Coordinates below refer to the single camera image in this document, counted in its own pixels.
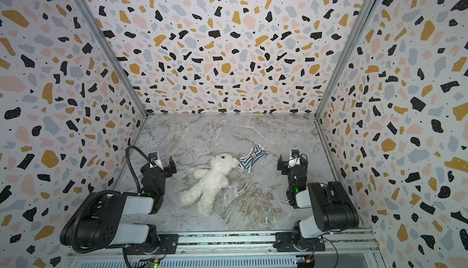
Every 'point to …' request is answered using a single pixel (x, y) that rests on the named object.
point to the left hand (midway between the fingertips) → (162, 156)
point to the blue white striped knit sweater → (256, 153)
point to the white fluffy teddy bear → (211, 179)
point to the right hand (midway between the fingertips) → (292, 152)
